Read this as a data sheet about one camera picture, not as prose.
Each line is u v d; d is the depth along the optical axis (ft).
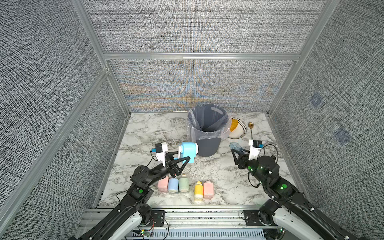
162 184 2.56
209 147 2.50
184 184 2.55
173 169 1.90
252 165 2.05
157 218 2.41
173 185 2.54
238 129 3.55
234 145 2.56
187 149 1.99
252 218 2.40
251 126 3.60
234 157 2.30
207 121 3.11
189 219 2.45
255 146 2.03
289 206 1.66
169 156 2.06
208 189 2.50
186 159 1.99
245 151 2.39
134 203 1.76
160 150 1.89
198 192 2.46
